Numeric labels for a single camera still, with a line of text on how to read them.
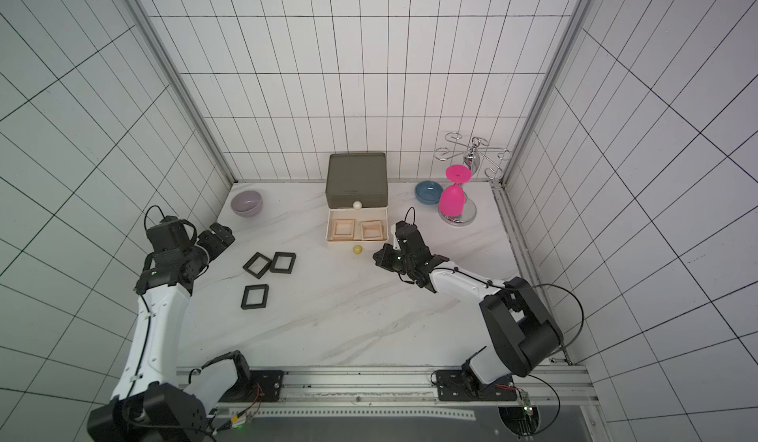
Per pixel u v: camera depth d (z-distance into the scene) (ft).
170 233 1.85
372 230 3.06
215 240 2.29
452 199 2.91
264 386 2.37
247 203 3.59
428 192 3.74
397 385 2.45
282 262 3.27
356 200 2.95
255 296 2.94
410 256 2.24
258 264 3.16
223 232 2.33
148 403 1.23
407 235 2.21
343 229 3.09
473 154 2.88
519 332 1.42
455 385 2.37
